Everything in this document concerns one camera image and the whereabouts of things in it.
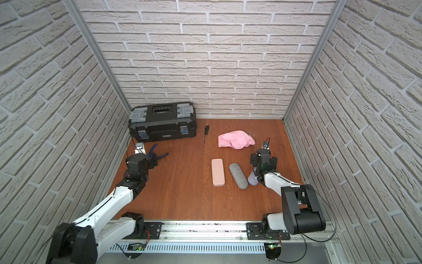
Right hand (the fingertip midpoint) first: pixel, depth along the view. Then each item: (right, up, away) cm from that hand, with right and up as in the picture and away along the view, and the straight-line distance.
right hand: (266, 155), depth 92 cm
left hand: (-66, +4, -8) cm, 67 cm away
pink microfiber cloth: (-15, +9, +11) cm, 21 cm away
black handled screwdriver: (-36, +14, +18) cm, 42 cm away
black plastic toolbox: (-58, +20, +3) cm, 61 cm away
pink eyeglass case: (-28, -8, 0) cm, 29 cm away
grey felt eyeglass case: (-16, -10, -4) cm, 20 cm away
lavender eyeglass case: (-9, -12, -5) cm, 16 cm away
